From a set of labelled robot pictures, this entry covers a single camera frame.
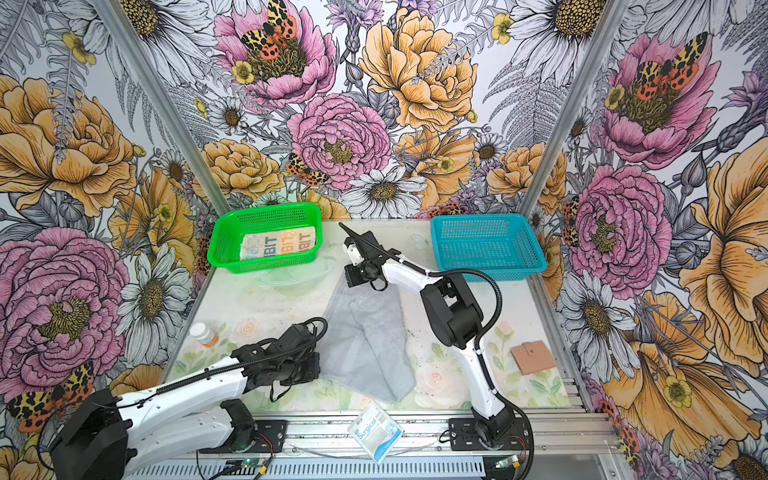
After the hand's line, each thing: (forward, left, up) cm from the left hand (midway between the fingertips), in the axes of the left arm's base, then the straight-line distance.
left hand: (315, 378), depth 82 cm
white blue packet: (-13, -17, -1) cm, 21 cm away
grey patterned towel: (+47, +20, +2) cm, 52 cm away
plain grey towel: (+8, -13, +1) cm, 15 cm away
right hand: (+28, -7, +4) cm, 29 cm away
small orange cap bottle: (+11, +32, +6) cm, 34 cm away
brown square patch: (+5, -60, +1) cm, 61 cm away
